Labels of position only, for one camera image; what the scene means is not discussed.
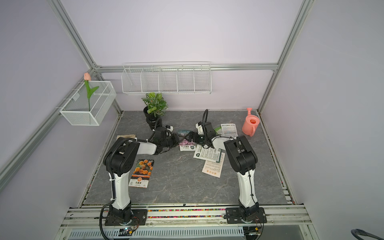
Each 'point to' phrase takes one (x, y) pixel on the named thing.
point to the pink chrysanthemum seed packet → (183, 132)
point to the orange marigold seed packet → (141, 173)
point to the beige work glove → (126, 136)
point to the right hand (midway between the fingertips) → (188, 138)
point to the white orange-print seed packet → (214, 168)
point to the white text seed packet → (229, 130)
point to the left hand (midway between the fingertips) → (185, 138)
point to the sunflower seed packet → (211, 154)
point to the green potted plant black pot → (156, 108)
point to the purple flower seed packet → (186, 145)
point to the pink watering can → (251, 123)
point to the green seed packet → (218, 130)
